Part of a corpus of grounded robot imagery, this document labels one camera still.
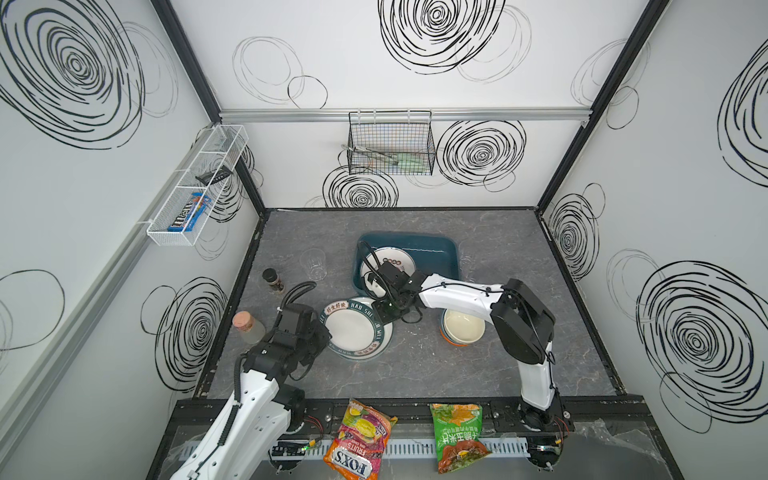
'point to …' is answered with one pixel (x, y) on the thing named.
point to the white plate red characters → (392, 255)
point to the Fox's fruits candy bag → (360, 442)
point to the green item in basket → (411, 162)
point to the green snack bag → (457, 429)
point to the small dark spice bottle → (271, 276)
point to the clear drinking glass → (313, 261)
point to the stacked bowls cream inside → (460, 329)
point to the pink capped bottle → (251, 329)
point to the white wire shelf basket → (224, 145)
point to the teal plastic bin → (434, 253)
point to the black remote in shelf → (221, 174)
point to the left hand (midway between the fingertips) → (334, 332)
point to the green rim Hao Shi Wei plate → (358, 331)
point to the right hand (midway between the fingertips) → (371, 320)
